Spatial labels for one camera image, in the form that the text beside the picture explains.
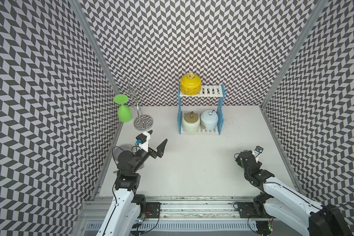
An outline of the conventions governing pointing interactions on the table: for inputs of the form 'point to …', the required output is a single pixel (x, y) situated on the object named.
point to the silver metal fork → (142, 166)
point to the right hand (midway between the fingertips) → (245, 158)
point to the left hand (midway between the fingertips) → (158, 135)
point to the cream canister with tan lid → (191, 123)
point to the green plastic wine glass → (124, 114)
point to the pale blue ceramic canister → (209, 120)
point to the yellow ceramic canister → (190, 84)
